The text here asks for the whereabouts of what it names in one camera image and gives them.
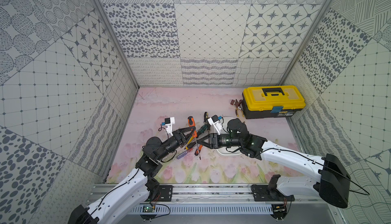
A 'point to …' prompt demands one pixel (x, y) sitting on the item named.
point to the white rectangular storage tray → (230, 150)
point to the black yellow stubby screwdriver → (190, 145)
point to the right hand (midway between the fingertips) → (200, 143)
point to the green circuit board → (148, 208)
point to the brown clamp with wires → (238, 104)
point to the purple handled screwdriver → (182, 154)
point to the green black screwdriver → (202, 130)
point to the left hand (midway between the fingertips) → (194, 126)
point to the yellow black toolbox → (271, 101)
